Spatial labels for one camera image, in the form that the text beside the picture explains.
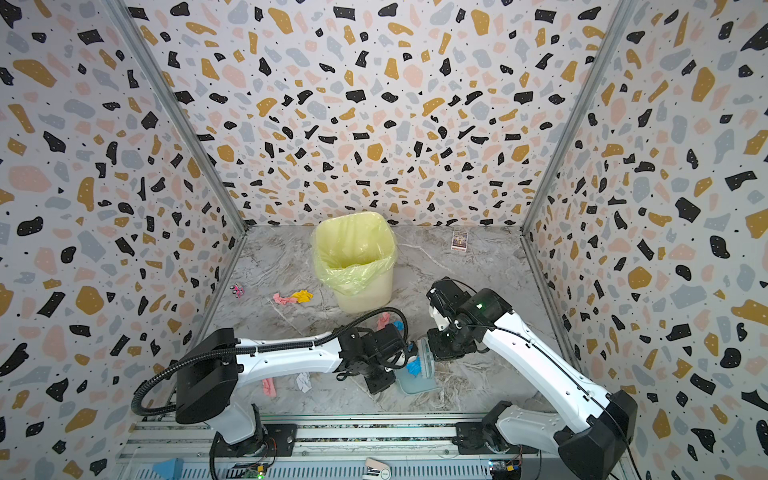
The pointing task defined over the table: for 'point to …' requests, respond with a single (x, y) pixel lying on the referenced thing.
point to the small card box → (459, 241)
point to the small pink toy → (237, 290)
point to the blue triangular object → (169, 470)
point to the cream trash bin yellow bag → (354, 256)
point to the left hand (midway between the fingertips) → (392, 376)
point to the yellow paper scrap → (303, 296)
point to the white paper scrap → (303, 381)
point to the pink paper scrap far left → (284, 300)
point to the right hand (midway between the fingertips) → (430, 350)
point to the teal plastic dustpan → (412, 384)
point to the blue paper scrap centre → (399, 325)
